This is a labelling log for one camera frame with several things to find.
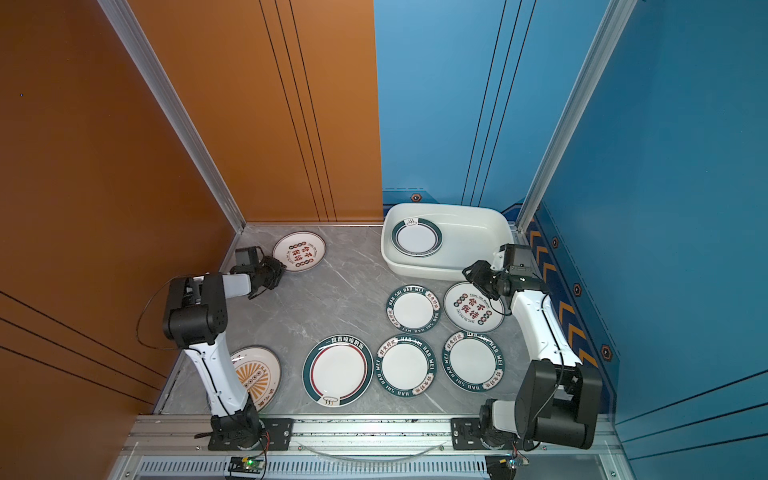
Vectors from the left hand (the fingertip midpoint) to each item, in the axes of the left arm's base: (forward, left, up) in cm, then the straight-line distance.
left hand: (288, 260), depth 106 cm
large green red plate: (-38, -23, -2) cm, 44 cm away
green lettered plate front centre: (-36, -42, -3) cm, 55 cm away
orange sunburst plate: (-37, 0, -3) cm, 37 cm away
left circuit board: (-59, -3, -4) cm, 59 cm away
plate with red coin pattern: (+6, -2, -2) cm, 7 cm away
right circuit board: (-58, -67, -2) cm, 88 cm away
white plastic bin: (+15, -68, 0) cm, 69 cm away
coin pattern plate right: (-19, -63, -1) cm, 66 cm away
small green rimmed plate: (+12, -47, +1) cm, 48 cm away
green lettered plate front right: (-34, -61, -4) cm, 70 cm away
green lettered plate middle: (-18, -44, -1) cm, 48 cm away
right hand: (-15, -59, +14) cm, 62 cm away
